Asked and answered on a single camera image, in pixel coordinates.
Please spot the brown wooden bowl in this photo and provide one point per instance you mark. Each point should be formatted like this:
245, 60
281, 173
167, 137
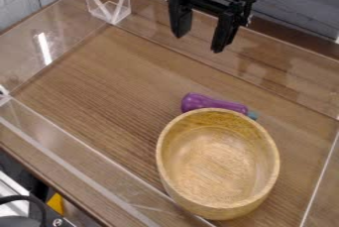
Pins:
217, 163

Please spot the clear acrylic corner bracket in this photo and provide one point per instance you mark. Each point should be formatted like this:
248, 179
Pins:
109, 11

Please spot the clear acrylic front wall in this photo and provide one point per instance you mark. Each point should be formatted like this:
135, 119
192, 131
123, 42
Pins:
115, 197

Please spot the purple toy eggplant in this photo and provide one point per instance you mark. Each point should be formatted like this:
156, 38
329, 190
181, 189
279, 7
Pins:
195, 101

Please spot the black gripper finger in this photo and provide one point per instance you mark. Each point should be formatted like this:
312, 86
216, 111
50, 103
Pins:
180, 17
225, 31

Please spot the yellow tag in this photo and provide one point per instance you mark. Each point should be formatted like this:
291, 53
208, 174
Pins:
56, 203

